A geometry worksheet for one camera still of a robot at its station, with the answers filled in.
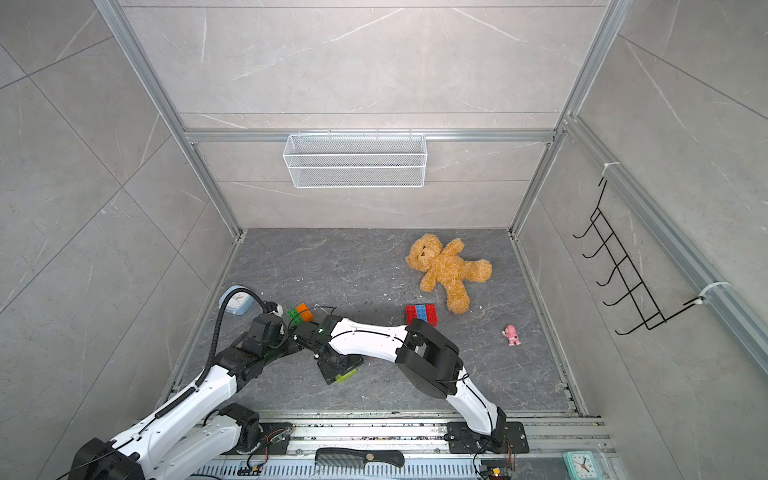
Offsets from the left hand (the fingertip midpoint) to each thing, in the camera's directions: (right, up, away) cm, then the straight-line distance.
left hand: (301, 330), depth 85 cm
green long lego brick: (-5, +3, +9) cm, 11 cm away
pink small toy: (+63, -2, +5) cm, 64 cm away
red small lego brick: (+39, +3, +7) cm, 40 cm away
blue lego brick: (+36, +3, +7) cm, 37 cm away
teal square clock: (+71, -28, -17) cm, 78 cm away
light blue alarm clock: (-29, +9, +12) cm, 33 cm away
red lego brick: (+33, +3, +7) cm, 34 cm away
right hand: (+13, -12, -1) cm, 18 cm away
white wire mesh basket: (+14, +54, +15) cm, 58 cm away
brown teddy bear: (+45, +18, +13) cm, 51 cm away
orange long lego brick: (-1, +3, +10) cm, 10 cm away
